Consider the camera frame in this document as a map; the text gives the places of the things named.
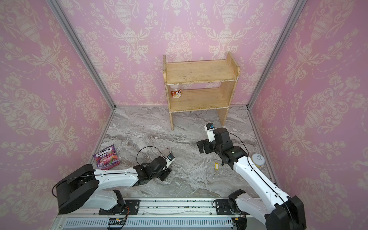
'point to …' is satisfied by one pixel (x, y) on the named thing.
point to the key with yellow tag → (216, 166)
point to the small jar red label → (176, 91)
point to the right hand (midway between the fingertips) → (205, 140)
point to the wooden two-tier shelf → (214, 100)
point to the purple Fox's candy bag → (107, 158)
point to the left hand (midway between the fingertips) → (169, 169)
